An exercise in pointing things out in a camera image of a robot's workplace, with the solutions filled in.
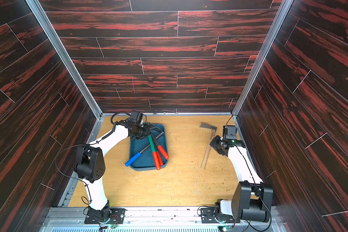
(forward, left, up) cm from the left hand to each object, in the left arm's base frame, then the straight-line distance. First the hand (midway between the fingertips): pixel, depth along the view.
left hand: (153, 132), depth 94 cm
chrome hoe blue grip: (-21, +13, -2) cm, 25 cm away
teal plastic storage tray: (-15, +5, -12) cm, 19 cm away
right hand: (-8, -40, +1) cm, 41 cm away
